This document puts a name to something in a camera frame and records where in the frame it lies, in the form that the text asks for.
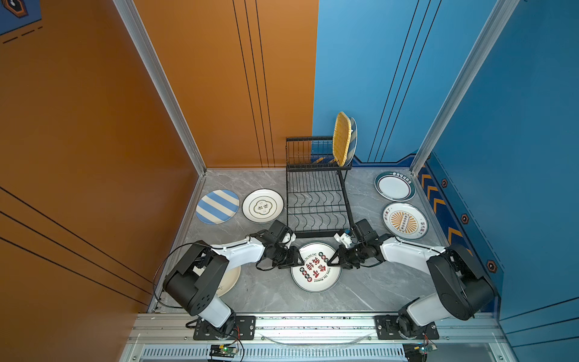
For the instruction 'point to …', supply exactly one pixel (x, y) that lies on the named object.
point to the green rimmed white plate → (395, 186)
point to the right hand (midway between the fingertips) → (330, 264)
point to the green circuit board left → (222, 351)
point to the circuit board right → (417, 352)
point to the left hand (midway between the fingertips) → (302, 261)
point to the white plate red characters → (316, 275)
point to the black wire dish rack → (317, 200)
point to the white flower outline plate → (262, 205)
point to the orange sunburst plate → (405, 221)
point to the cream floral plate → (228, 281)
